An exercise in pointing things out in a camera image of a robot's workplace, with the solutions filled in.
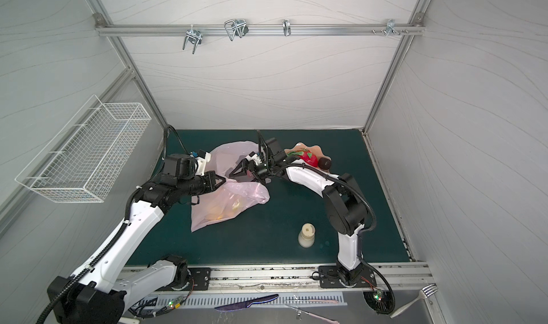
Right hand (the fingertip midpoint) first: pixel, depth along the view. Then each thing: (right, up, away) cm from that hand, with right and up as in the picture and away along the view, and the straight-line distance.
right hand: (234, 183), depth 78 cm
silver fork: (+67, -36, -7) cm, 76 cm away
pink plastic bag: (0, -5, 0) cm, 5 cm away
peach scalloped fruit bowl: (+35, +13, +27) cm, 46 cm away
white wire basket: (-47, +8, -13) cm, 50 cm away
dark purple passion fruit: (+38, +6, +17) cm, 42 cm away
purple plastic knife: (+6, -38, -9) cm, 40 cm away
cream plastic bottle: (+27, -20, -2) cm, 33 cm away
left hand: (-4, +2, -4) cm, 5 cm away
